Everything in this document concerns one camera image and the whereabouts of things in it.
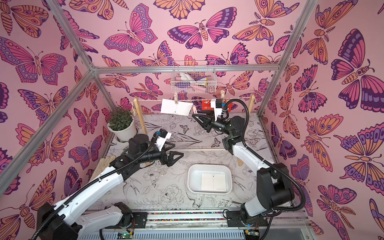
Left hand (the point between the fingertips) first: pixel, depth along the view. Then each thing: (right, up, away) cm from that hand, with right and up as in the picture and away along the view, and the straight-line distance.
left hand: (179, 149), depth 71 cm
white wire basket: (+6, +43, +24) cm, 49 cm away
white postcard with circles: (+18, -21, +15) cm, 31 cm away
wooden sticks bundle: (-50, -13, +21) cm, 56 cm away
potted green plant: (-39, +13, +23) cm, 47 cm away
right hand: (+7, +16, -4) cm, 18 cm away
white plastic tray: (+7, -16, +18) cm, 25 cm away
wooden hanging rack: (+35, -11, +23) cm, 44 cm away
